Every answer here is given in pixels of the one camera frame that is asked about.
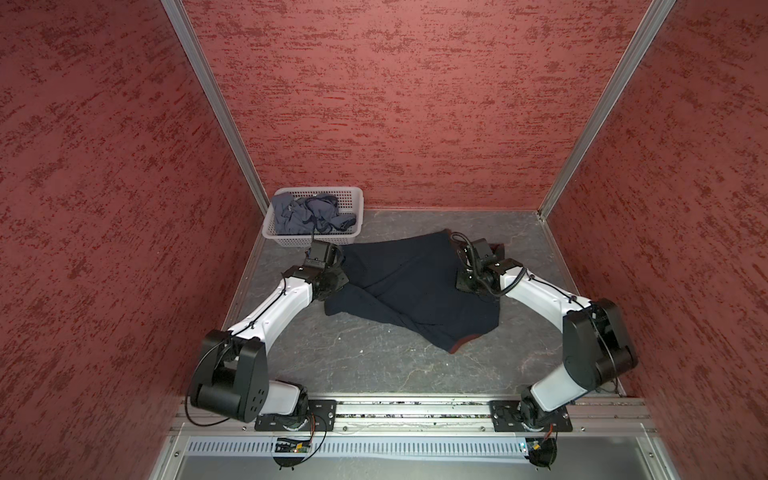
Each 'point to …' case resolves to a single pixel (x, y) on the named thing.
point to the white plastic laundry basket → (350, 200)
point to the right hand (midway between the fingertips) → (456, 287)
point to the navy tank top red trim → (410, 282)
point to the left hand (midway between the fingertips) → (343, 286)
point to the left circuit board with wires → (290, 452)
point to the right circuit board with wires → (541, 451)
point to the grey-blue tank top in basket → (308, 214)
